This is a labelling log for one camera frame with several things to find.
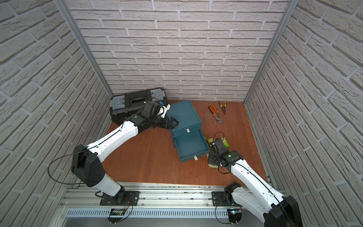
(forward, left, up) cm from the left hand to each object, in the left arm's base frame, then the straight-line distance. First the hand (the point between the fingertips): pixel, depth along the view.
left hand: (174, 120), depth 81 cm
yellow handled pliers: (+29, -40, -20) cm, 53 cm away
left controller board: (-44, +30, -25) cm, 58 cm away
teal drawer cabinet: (+5, -6, 0) cm, 8 cm away
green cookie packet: (-3, -23, -19) cm, 30 cm away
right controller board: (-45, -32, -21) cm, 59 cm away
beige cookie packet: (-23, -22, -13) cm, 34 cm away
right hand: (-18, -23, -14) cm, 33 cm away
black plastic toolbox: (+14, +36, -4) cm, 39 cm away
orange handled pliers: (+19, -32, -20) cm, 43 cm away
